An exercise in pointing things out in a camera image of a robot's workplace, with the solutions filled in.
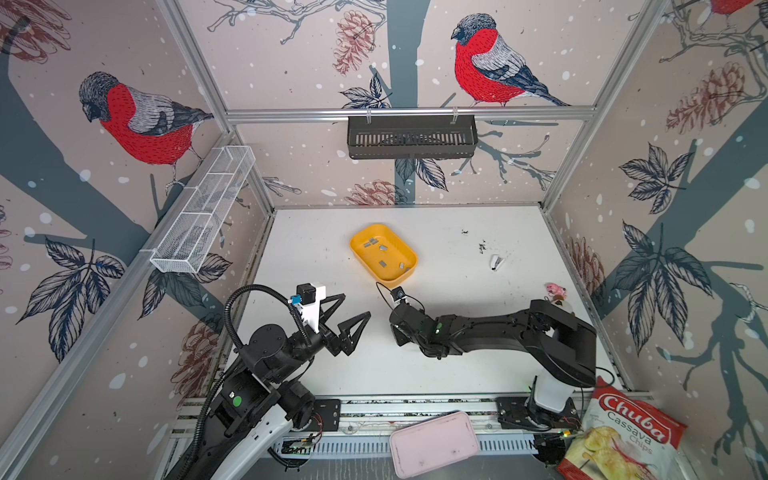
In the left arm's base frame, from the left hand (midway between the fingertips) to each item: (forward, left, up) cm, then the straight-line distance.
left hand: (354, 309), depth 61 cm
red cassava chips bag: (-21, -60, -24) cm, 68 cm away
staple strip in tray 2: (+38, -5, -29) cm, 48 cm away
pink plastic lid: (-21, -17, -27) cm, 38 cm away
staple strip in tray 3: (+32, -5, -30) cm, 44 cm away
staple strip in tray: (+42, -1, -30) cm, 51 cm away
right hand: (+8, -8, -28) cm, 30 cm away
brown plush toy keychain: (+19, -61, -28) cm, 70 cm away
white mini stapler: (+30, -44, -27) cm, 60 cm away
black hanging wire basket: (+66, -16, -1) cm, 67 cm away
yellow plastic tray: (+35, -5, -30) cm, 47 cm away
